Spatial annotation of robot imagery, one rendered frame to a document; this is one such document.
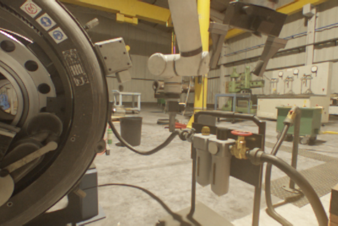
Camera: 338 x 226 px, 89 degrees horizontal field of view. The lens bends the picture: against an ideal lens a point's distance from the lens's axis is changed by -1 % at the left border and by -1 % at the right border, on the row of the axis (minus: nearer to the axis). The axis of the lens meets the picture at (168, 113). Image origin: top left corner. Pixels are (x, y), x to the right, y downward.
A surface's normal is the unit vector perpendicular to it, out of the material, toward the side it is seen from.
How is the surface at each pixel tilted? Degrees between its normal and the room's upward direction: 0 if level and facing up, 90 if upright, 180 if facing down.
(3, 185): 90
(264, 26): 135
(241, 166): 90
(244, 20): 113
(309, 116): 90
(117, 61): 90
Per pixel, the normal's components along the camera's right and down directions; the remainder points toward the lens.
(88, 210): 0.55, 0.07
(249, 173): -0.83, 0.02
